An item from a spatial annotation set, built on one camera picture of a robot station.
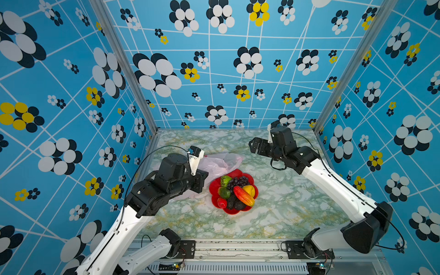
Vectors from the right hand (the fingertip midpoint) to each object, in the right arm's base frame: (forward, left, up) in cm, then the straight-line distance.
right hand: (257, 144), depth 78 cm
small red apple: (-20, +16, -19) cm, 32 cm away
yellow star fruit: (-13, +2, -20) cm, 24 cm away
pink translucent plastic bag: (-15, +17, +5) cm, 24 cm away
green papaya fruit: (-16, +15, -17) cm, 28 cm away
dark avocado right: (-21, +8, -21) cm, 30 cm away
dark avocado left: (-19, +12, -22) cm, 31 cm away
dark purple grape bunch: (-9, +7, -19) cm, 22 cm away
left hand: (-17, +20, +4) cm, 27 cm away
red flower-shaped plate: (-9, +20, -22) cm, 31 cm away
